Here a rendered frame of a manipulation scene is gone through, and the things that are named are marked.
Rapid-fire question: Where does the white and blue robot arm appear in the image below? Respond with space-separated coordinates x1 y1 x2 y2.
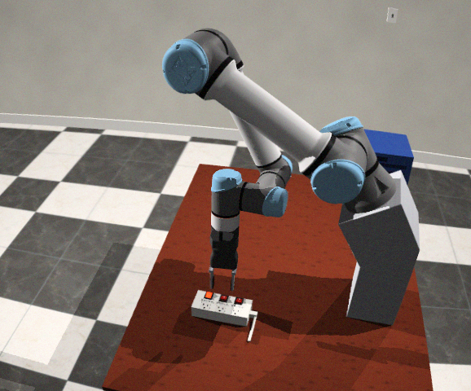
162 28 396 218

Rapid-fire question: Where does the white power strip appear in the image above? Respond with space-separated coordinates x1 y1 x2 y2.
191 290 258 342

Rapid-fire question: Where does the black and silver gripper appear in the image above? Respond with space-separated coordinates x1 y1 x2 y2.
209 211 240 291

